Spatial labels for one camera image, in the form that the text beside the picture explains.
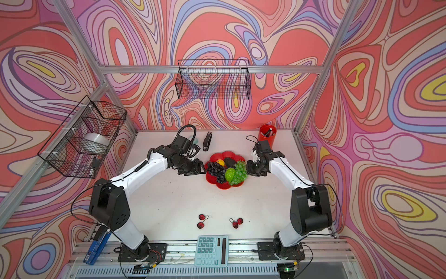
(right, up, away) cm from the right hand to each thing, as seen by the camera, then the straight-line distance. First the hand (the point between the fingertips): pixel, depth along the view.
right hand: (249, 175), depth 89 cm
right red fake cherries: (-8, -22, -8) cm, 25 cm away
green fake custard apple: (-10, 0, +2) cm, 10 cm away
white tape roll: (-68, +18, -15) cm, 72 cm away
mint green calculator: (-18, -30, -16) cm, 39 cm away
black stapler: (-24, +18, +19) cm, 36 cm away
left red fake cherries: (-24, -19, -6) cm, 31 cm away
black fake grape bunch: (-16, +1, +5) cm, 17 cm away
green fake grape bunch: (-4, +1, +2) cm, 4 cm away
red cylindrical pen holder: (+13, +23, +16) cm, 31 cm away
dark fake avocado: (-10, +6, +9) cm, 15 cm away
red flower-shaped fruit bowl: (-20, -3, +5) cm, 21 cm away
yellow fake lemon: (-15, +6, +9) cm, 19 cm away
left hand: (-23, +3, -5) cm, 24 cm away
